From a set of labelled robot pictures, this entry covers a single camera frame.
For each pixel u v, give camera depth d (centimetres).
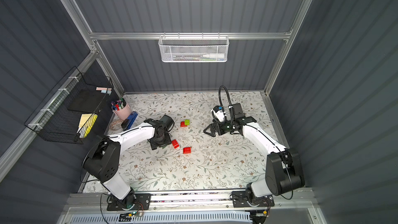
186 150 91
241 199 74
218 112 77
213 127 73
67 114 72
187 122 100
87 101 78
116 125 102
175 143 91
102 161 48
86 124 62
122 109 96
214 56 89
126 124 99
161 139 75
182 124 100
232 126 64
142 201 74
